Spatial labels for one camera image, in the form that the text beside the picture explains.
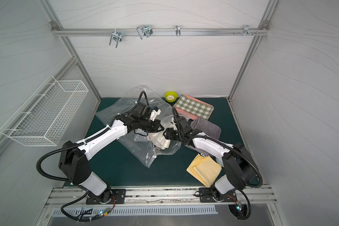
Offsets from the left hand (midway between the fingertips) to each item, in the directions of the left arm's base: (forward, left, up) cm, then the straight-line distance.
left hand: (164, 129), depth 79 cm
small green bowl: (+44, -2, -16) cm, 47 cm away
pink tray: (+26, -17, -20) cm, 38 cm away
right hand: (+2, -1, -8) cm, 8 cm away
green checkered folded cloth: (+35, -22, -19) cm, 45 cm away
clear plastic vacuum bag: (-10, +11, -8) cm, 17 cm away
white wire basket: (-5, +57, +12) cm, 59 cm away
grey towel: (+10, -31, -14) cm, 35 cm away
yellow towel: (-16, -24, -18) cm, 34 cm away
